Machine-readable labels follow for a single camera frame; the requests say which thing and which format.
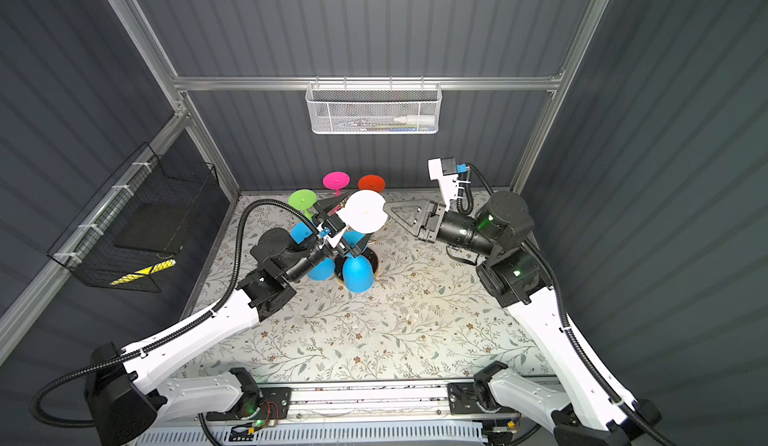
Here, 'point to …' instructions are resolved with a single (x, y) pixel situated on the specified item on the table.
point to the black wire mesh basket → (88, 247)
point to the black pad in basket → (159, 227)
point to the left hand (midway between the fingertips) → (358, 204)
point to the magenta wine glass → (336, 180)
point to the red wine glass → (371, 182)
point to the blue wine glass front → (357, 273)
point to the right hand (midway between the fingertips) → (386, 218)
